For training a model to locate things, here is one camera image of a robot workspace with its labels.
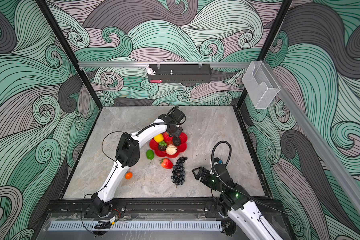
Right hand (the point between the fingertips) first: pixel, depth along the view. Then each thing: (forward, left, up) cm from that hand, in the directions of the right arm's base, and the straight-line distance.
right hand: (197, 174), depth 78 cm
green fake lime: (+13, +27, -4) cm, 31 cm away
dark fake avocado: (+22, +11, -3) cm, 25 cm away
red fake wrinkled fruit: (+24, +18, -3) cm, 30 cm away
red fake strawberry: (+8, +18, -4) cm, 19 cm away
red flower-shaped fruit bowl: (+19, +7, -5) cm, 21 cm away
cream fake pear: (+16, +15, -2) cm, 21 cm away
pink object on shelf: (+48, +24, +25) cm, 59 cm away
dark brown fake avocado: (+19, +20, -3) cm, 27 cm away
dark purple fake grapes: (+2, +10, -5) cm, 11 cm away
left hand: (+31, +12, -2) cm, 33 cm away
